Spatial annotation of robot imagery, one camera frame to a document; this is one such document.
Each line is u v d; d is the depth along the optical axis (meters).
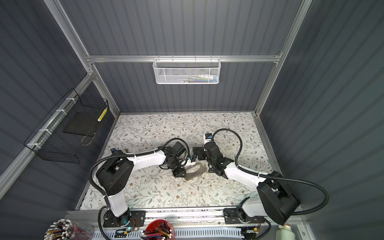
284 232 0.65
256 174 0.48
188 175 0.90
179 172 0.79
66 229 0.56
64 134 0.73
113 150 0.96
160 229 0.67
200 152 0.76
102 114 0.81
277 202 0.43
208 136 0.75
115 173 0.48
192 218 0.75
